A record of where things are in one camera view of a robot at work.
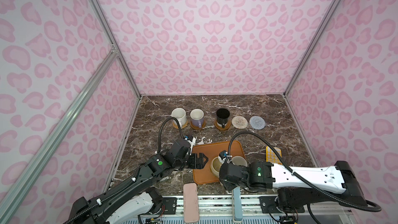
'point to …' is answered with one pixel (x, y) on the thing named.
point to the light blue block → (238, 211)
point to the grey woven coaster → (257, 123)
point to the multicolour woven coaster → (239, 122)
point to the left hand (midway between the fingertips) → (202, 157)
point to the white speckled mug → (180, 114)
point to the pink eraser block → (190, 205)
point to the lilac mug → (197, 116)
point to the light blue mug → (239, 160)
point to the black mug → (222, 115)
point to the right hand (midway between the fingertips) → (223, 180)
